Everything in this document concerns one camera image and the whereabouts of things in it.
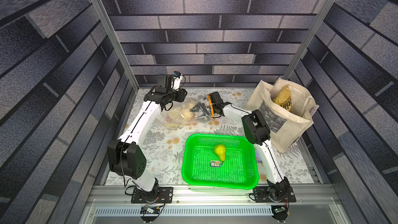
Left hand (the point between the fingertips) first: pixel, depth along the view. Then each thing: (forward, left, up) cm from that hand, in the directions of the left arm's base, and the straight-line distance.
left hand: (183, 90), depth 83 cm
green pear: (-25, -20, -20) cm, 38 cm away
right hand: (0, -4, -22) cm, 23 cm away
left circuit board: (-52, +15, -28) cm, 61 cm away
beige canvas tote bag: (-18, -54, -9) cm, 58 cm away
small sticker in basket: (-31, -19, -26) cm, 45 cm away
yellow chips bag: (-3, -55, -2) cm, 55 cm away
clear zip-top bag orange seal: (+4, +11, -27) cm, 29 cm away
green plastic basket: (-34, -31, -27) cm, 53 cm away
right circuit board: (-52, -48, -31) cm, 77 cm away
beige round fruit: (-3, -1, -19) cm, 19 cm away
